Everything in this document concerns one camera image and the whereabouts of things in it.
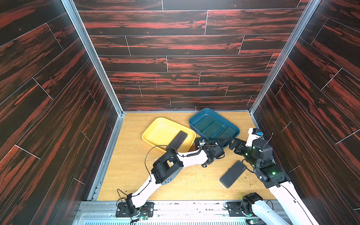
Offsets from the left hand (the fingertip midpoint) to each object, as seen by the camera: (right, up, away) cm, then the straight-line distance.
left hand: (205, 156), depth 95 cm
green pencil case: (+17, +15, +6) cm, 23 cm away
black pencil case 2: (-7, +10, -6) cm, 13 cm away
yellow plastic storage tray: (-30, +16, +11) cm, 36 cm away
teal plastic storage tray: (-5, +27, +17) cm, 33 cm away
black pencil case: (-19, +10, +4) cm, 22 cm away
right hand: (+14, +14, -22) cm, 29 cm away
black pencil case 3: (+15, -9, -10) cm, 20 cm away
